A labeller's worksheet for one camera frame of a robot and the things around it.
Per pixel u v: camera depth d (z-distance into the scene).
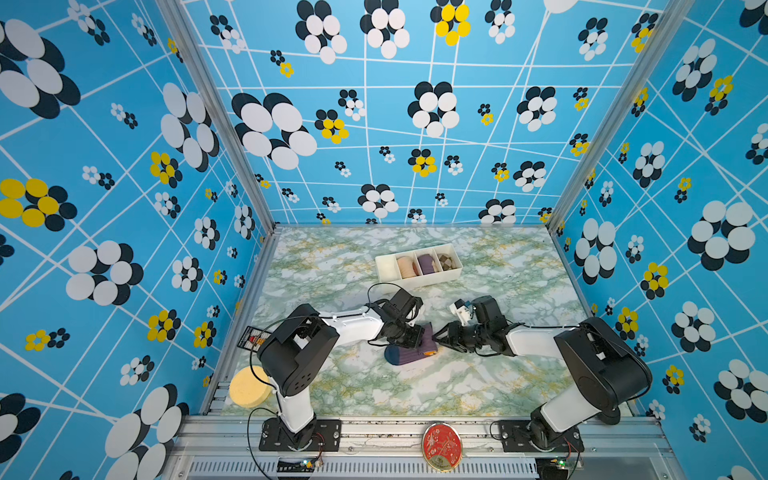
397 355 0.86
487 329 0.73
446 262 1.02
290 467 0.72
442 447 0.69
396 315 0.72
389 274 1.05
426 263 1.03
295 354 0.47
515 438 0.72
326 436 0.74
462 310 0.87
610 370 0.46
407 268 1.01
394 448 0.72
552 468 0.71
